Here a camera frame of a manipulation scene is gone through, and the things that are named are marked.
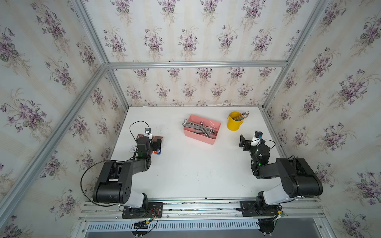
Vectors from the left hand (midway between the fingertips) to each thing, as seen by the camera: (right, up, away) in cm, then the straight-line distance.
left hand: (151, 137), depth 93 cm
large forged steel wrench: (+22, +9, +5) cm, 25 cm away
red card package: (0, -1, +8) cm, 8 cm away
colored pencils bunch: (+59, +14, +1) cm, 61 cm away
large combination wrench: (+35, +5, +8) cm, 36 cm away
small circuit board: (+1, -40, -21) cm, 46 cm away
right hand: (+63, +1, -3) cm, 63 cm away
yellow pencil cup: (+56, +8, +11) cm, 57 cm away
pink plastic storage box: (+42, +8, +14) cm, 45 cm away
